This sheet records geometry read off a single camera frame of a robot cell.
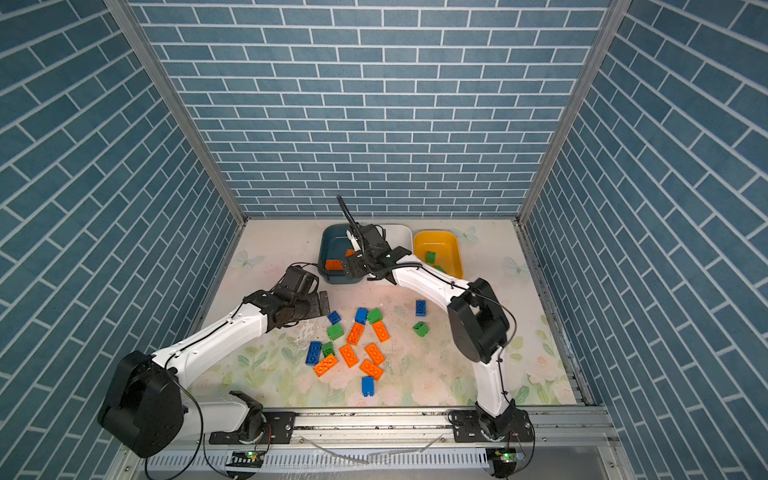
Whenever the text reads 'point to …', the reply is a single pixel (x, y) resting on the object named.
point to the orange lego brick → (349, 253)
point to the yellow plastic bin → (440, 249)
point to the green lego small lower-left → (328, 348)
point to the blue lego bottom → (368, 386)
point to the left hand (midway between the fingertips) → (318, 305)
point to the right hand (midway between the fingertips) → (352, 257)
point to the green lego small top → (420, 328)
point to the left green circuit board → (245, 458)
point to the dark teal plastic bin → (334, 245)
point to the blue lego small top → (361, 315)
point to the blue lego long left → (313, 353)
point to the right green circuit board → (504, 460)
